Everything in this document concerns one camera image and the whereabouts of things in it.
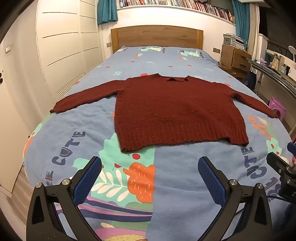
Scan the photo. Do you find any blue printed bed blanket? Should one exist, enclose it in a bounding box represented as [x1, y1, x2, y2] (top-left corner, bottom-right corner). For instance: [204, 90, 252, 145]
[22, 46, 296, 241]

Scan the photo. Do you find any grey printer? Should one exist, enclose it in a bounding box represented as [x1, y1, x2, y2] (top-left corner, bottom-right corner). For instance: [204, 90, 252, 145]
[223, 34, 247, 50]

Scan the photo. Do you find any white wardrobe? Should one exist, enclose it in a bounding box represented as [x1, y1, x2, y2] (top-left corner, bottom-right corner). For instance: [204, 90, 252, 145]
[36, 0, 102, 100]

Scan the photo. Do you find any wooden headboard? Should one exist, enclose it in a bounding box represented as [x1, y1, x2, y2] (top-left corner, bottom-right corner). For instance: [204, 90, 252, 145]
[111, 25, 204, 52]

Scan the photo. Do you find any grey desk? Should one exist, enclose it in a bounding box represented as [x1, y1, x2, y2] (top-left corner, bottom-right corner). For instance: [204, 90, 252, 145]
[246, 58, 296, 112]

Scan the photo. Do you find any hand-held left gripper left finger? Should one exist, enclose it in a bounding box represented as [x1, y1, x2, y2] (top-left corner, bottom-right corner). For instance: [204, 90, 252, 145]
[26, 156, 102, 241]

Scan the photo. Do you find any dark red knit sweater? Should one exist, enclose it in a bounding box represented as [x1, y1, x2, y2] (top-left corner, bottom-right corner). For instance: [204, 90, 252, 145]
[50, 73, 279, 153]

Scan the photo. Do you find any row of books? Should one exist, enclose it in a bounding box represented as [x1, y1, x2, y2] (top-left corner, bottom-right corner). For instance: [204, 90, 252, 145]
[117, 0, 236, 23]

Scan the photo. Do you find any purple plastic stool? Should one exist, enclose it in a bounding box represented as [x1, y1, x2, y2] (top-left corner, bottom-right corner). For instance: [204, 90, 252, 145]
[267, 97, 287, 120]

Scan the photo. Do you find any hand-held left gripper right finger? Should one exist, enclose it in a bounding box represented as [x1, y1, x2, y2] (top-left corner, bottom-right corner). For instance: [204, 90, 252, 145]
[198, 156, 272, 241]

